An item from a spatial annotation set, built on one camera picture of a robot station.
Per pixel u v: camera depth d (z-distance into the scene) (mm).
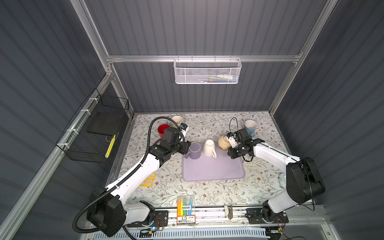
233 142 824
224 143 871
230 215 737
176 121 1055
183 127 695
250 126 1047
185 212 752
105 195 398
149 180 850
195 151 891
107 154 657
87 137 721
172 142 610
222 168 915
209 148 905
